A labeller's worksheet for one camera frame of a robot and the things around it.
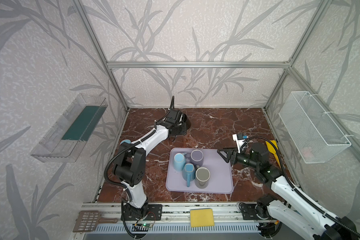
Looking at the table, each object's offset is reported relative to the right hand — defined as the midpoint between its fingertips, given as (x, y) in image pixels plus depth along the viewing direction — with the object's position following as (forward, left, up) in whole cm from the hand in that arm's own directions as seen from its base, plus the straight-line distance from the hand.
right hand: (221, 146), depth 76 cm
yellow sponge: (-29, +11, -17) cm, 36 cm away
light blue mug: (-3, +22, -11) cm, 25 cm away
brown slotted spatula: (-30, +66, -19) cm, 75 cm away
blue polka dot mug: (-10, +17, -10) cm, 22 cm away
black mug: (+13, +18, +2) cm, 22 cm away
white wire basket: (-2, -39, +13) cm, 41 cm away
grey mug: (-13, +10, -8) cm, 18 cm away
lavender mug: (-1, +13, -12) cm, 17 cm away
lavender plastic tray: (-11, -1, -19) cm, 22 cm away
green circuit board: (-33, +40, -21) cm, 56 cm away
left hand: (+18, +18, -6) cm, 26 cm away
